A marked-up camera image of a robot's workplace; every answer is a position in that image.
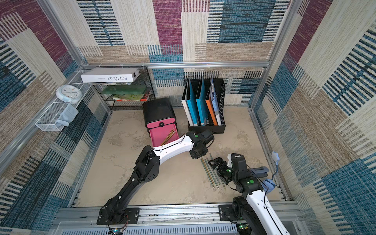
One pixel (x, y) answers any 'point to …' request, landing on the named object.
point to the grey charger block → (261, 172)
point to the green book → (124, 89)
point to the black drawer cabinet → (158, 112)
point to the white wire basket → (47, 122)
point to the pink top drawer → (161, 123)
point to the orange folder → (210, 108)
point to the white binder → (185, 98)
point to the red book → (144, 98)
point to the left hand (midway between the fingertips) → (204, 154)
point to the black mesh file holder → (220, 90)
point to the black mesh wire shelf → (136, 95)
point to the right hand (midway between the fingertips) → (212, 165)
